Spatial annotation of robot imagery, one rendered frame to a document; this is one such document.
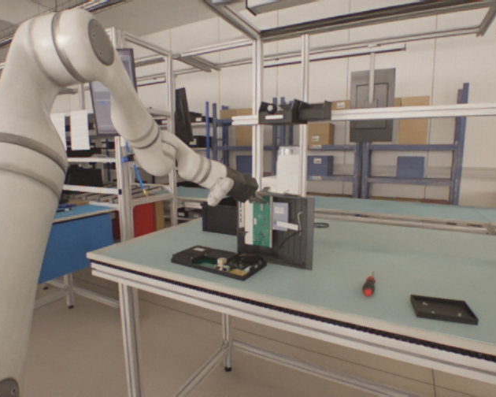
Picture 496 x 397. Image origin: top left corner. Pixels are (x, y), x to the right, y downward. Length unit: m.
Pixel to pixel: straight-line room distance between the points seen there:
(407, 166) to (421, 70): 1.39
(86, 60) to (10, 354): 0.34
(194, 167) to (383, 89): 2.13
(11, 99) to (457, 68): 4.95
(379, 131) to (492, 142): 2.54
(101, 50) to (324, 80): 4.80
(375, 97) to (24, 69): 2.45
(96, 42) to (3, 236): 0.27
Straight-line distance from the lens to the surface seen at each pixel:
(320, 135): 4.58
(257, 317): 0.79
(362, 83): 2.72
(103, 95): 2.11
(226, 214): 1.23
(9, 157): 0.35
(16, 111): 0.40
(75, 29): 0.47
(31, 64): 0.49
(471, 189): 5.00
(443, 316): 0.74
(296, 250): 0.92
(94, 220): 2.37
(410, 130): 4.44
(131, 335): 1.30
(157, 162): 0.68
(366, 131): 2.71
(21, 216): 0.33
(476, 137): 4.99
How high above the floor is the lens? 1.33
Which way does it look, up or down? 8 degrees down
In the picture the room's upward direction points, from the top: straight up
